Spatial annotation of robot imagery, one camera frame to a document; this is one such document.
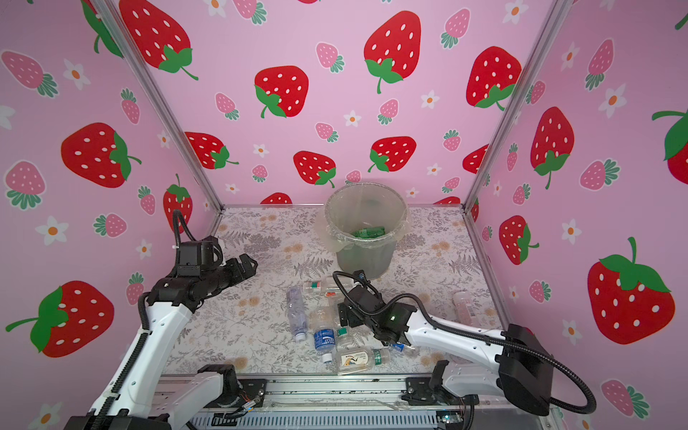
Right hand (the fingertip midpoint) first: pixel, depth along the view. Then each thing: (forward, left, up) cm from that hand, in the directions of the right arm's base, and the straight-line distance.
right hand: (347, 309), depth 79 cm
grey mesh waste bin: (+39, -3, -2) cm, 39 cm away
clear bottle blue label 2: (+5, -38, -6) cm, 39 cm away
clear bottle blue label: (-2, +8, -10) cm, 13 cm away
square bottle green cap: (-12, -4, -5) cm, 14 cm away
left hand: (+7, +30, +10) cm, 32 cm away
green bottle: (+31, -6, 0) cm, 31 cm away
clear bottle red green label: (+13, +9, -10) cm, 19 cm away
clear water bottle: (+6, +19, -9) cm, 22 cm away
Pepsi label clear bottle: (-8, -16, -6) cm, 19 cm away
